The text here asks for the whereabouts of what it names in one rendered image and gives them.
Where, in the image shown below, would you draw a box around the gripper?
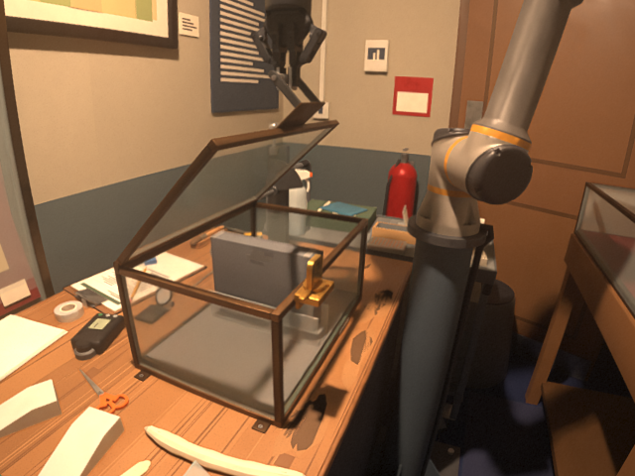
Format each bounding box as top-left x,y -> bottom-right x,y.
251,0 -> 330,119

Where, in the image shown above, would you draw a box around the glass lid with brown frame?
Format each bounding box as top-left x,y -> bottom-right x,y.
114,100 -> 340,270

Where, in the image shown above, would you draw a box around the brown trough tray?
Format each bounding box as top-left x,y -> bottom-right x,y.
365,216 -> 417,263

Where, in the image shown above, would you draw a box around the grey boxed volume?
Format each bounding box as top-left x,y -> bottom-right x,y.
209,233 -> 300,309

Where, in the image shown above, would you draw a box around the brass turnbutton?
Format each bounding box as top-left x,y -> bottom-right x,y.
293,249 -> 335,310

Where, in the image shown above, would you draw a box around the grey cradle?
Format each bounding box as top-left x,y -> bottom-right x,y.
286,297 -> 331,335

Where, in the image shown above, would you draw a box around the glass display case body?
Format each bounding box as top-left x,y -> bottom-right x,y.
114,200 -> 370,431

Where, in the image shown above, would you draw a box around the brown table with glass case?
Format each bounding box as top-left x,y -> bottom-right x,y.
524,181 -> 635,476

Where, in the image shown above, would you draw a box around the blue notice board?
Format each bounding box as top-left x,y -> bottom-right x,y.
208,0 -> 281,116

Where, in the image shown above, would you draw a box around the white spray bottle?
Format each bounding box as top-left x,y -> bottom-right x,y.
288,160 -> 318,238

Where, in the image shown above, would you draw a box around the teal cloth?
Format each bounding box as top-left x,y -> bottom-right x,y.
320,199 -> 370,218

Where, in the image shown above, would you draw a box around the green flat box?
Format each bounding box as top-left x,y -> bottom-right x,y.
306,197 -> 379,233

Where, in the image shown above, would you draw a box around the red fire extinguisher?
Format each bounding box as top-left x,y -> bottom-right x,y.
385,147 -> 419,220

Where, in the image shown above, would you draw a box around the dark framed picture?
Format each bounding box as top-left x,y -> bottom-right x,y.
0,0 -> 180,50

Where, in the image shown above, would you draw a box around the black magnifier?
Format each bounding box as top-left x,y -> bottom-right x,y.
134,286 -> 176,325

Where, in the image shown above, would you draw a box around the brown panelled door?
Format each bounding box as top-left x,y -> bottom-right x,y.
447,0 -> 635,343

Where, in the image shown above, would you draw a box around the grey tape roll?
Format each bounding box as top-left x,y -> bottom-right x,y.
53,298 -> 85,324

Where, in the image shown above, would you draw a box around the dark round bin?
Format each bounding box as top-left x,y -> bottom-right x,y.
476,279 -> 518,394

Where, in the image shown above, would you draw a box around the white paper sheet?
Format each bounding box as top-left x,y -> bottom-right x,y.
0,312 -> 69,384

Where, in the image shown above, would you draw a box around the cream snake weight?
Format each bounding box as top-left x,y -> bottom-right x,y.
117,459 -> 153,476
144,424 -> 307,476

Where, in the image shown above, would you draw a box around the white foam wedge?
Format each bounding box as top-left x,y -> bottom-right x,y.
0,378 -> 63,438
38,406 -> 125,476

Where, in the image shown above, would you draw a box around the white and blue wall sign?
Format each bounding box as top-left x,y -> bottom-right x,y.
363,39 -> 390,75

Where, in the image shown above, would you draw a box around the small white wall label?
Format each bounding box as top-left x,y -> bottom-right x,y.
178,11 -> 201,39

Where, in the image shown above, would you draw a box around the red wall sign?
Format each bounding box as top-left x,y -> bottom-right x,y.
392,74 -> 435,119

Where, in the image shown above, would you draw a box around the orange handled scissors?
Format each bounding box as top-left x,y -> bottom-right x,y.
78,368 -> 131,415

